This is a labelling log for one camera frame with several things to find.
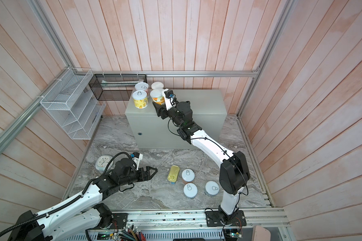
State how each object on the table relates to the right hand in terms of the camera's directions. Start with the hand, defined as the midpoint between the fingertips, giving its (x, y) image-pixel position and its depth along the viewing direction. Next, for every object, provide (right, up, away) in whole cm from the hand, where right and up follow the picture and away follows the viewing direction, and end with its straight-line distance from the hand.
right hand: (158, 99), depth 74 cm
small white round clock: (-38, -36, +18) cm, 55 cm away
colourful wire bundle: (-9, -59, -14) cm, 61 cm away
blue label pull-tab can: (+16, -48, +4) cm, 51 cm away
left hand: (-4, -40, +4) cm, 40 cm away
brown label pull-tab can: (+15, -41, +10) cm, 45 cm away
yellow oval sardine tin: (+7, -42, +12) cm, 44 cm away
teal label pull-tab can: (+28, -47, +4) cm, 55 cm away
